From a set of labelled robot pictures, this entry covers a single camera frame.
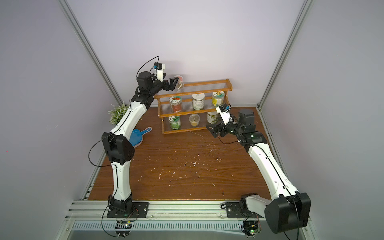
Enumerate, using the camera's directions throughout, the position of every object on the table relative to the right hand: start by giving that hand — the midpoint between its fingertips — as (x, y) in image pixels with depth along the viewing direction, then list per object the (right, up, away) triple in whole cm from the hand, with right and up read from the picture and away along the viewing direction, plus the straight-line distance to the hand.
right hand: (214, 118), depth 73 cm
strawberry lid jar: (-22, +9, +17) cm, 29 cm away
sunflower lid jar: (+5, +13, +22) cm, 26 cm away
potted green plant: (-60, +4, +20) cm, 64 cm away
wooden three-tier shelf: (-12, +7, +27) cm, 31 cm away
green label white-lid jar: (+2, +1, +28) cm, 28 cm away
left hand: (-22, +25, +9) cm, 34 cm away
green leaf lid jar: (-24, -3, +27) cm, 36 cm away
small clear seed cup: (-19, +20, +14) cm, 32 cm away
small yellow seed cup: (-11, -1, +30) cm, 31 cm away
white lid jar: (-8, +11, +19) cm, 23 cm away
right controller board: (+17, -52, -4) cm, 55 cm away
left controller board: (-46, -54, -2) cm, 71 cm away
